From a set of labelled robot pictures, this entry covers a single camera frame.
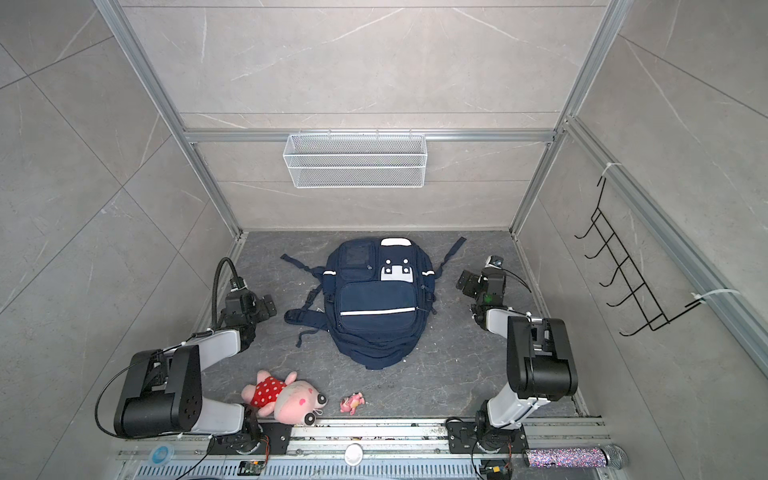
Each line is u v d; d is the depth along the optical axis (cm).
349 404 76
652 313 59
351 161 100
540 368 46
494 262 84
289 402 72
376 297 91
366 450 73
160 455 71
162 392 44
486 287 74
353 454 71
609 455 68
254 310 76
